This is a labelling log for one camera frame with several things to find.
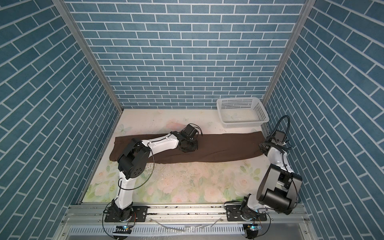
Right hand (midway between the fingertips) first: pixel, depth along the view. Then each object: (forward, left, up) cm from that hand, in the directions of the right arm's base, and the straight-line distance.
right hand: (266, 144), depth 89 cm
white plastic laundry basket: (+35, +9, -9) cm, 37 cm away
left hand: (-2, +41, -7) cm, 42 cm away
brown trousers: (-6, +34, +1) cm, 35 cm away
